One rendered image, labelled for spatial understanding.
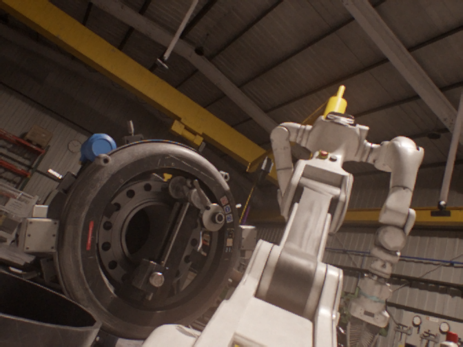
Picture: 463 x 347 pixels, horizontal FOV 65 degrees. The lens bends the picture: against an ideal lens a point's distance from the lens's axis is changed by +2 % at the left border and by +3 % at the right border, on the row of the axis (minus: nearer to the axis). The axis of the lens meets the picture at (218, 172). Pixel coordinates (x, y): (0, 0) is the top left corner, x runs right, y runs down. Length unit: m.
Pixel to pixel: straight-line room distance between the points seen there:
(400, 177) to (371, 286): 0.34
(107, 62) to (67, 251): 11.98
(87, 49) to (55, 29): 1.03
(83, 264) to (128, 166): 0.36
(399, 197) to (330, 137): 0.46
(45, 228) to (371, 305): 1.01
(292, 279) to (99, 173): 0.75
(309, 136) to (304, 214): 0.57
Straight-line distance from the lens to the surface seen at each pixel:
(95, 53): 13.13
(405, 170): 1.24
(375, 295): 1.14
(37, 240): 1.28
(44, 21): 13.27
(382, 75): 11.90
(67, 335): 0.48
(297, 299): 0.90
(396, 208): 1.16
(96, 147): 2.04
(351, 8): 9.74
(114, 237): 1.44
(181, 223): 1.39
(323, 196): 1.22
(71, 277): 1.30
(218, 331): 0.66
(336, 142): 1.52
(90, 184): 1.28
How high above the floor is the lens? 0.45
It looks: 19 degrees up
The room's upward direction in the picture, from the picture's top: 23 degrees clockwise
